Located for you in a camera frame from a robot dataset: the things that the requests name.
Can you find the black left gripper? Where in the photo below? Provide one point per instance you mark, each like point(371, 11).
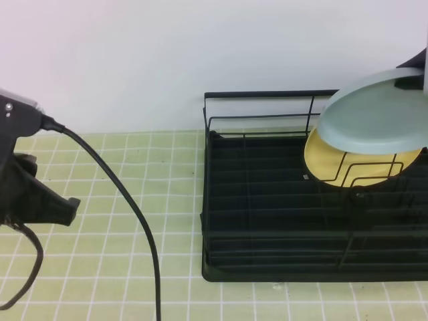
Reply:
point(22, 195)

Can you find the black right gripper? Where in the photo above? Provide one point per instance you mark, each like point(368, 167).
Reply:
point(418, 79)

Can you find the light blue round plate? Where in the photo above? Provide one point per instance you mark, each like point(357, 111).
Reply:
point(372, 116)

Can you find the yellow round plate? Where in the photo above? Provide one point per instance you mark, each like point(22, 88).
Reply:
point(343, 169)

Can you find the green checkered tablecloth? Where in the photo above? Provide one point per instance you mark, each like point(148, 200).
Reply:
point(100, 267)

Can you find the black wire dish rack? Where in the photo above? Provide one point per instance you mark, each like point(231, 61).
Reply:
point(265, 218)

